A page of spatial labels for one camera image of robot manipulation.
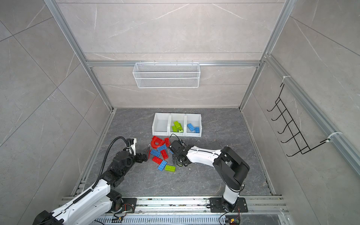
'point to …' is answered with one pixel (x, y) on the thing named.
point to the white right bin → (196, 120)
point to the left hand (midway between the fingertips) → (142, 144)
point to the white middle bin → (180, 117)
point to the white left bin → (161, 124)
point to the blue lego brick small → (197, 129)
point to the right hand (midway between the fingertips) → (179, 158)
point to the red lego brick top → (167, 141)
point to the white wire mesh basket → (167, 75)
